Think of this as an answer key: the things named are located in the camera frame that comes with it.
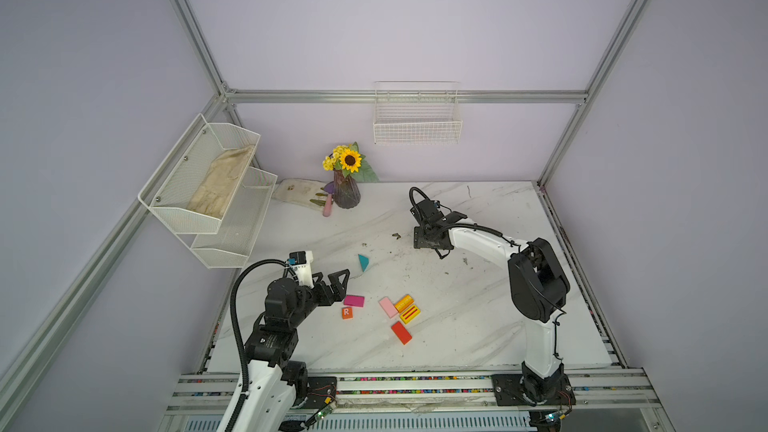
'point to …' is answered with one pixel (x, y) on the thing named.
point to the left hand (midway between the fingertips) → (335, 276)
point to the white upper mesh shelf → (170, 192)
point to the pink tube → (327, 208)
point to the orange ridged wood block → (403, 303)
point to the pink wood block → (387, 305)
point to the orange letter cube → (347, 313)
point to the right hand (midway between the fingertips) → (426, 238)
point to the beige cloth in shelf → (213, 192)
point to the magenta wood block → (351, 300)
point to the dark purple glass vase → (346, 190)
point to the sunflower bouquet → (349, 160)
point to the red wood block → (401, 332)
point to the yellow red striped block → (409, 314)
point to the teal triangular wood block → (364, 262)
